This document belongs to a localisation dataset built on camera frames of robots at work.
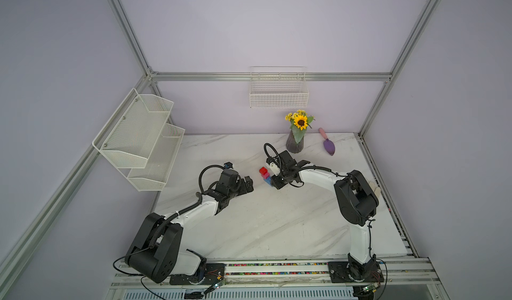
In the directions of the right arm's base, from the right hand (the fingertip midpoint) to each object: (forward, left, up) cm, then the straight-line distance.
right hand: (278, 184), depth 98 cm
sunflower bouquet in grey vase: (+21, -11, +23) cm, 33 cm away
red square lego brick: (+5, +7, +4) cm, 10 cm away
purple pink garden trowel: (+26, -31, 0) cm, 41 cm away
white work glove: (-4, -49, -2) cm, 49 cm away
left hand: (-4, +17, +7) cm, 18 cm away
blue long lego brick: (+1, +5, +2) cm, 5 cm away
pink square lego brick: (+3, +6, +3) cm, 7 cm away
